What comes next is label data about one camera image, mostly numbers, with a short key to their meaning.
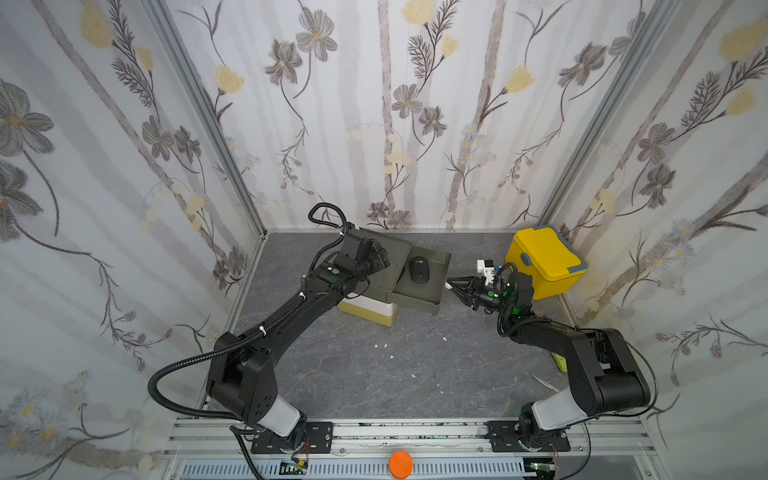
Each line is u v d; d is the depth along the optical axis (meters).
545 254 0.96
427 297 0.84
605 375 0.45
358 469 0.70
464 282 0.81
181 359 0.39
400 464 0.63
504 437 0.73
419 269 0.88
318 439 0.74
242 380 0.42
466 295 0.78
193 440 0.75
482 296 0.77
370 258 0.65
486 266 0.83
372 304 0.84
